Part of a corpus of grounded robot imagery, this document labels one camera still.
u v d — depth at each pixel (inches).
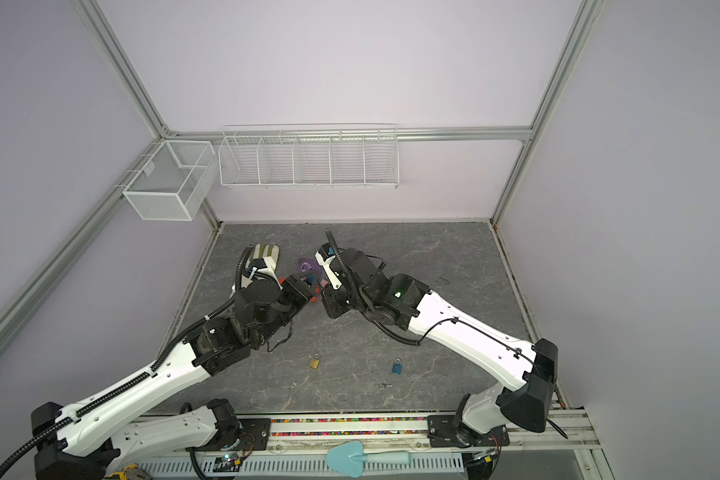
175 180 39.2
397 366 33.3
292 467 27.8
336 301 23.4
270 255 42.7
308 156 39.0
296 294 23.3
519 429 18.0
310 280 25.3
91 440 15.9
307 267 27.3
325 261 23.4
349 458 27.8
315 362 33.5
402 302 18.2
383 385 31.9
